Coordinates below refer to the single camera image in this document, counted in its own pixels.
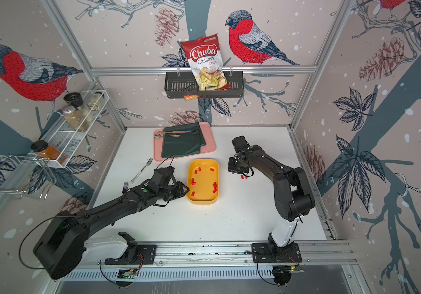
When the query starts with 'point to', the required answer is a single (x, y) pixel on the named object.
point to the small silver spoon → (158, 136)
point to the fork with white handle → (150, 160)
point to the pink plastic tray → (208, 131)
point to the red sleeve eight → (193, 193)
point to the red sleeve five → (199, 169)
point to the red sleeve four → (212, 169)
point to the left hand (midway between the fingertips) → (191, 187)
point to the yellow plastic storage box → (203, 180)
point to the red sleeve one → (242, 177)
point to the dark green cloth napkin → (188, 143)
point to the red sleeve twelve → (246, 177)
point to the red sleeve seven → (193, 182)
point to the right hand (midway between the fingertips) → (231, 168)
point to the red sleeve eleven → (214, 191)
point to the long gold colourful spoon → (161, 133)
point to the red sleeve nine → (215, 184)
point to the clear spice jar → (96, 101)
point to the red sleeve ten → (216, 187)
